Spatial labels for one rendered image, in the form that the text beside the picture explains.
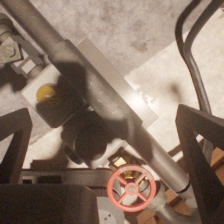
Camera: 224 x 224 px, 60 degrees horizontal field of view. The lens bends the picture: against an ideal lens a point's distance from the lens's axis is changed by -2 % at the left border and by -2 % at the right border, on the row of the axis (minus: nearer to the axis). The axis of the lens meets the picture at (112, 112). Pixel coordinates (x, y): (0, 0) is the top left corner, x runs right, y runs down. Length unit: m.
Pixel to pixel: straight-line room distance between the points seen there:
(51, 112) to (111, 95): 0.15
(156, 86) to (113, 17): 0.32
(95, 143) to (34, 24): 0.16
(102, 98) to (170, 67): 0.63
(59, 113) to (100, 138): 0.09
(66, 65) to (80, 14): 0.64
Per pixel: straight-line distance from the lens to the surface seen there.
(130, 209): 0.32
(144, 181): 0.37
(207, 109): 0.82
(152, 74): 0.80
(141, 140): 0.21
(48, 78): 0.33
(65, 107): 0.32
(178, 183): 0.24
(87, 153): 0.28
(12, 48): 0.34
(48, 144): 0.84
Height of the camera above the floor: 0.77
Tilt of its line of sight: 85 degrees down
